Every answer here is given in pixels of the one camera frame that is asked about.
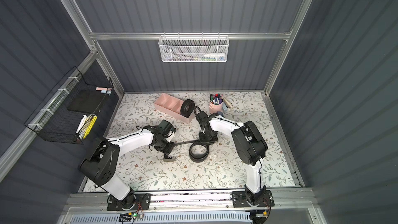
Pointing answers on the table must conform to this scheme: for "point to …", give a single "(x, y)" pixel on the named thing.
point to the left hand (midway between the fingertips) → (169, 150)
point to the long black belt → (187, 107)
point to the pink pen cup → (214, 108)
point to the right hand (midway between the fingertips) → (208, 144)
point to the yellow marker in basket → (90, 127)
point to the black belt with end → (198, 158)
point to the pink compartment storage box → (173, 106)
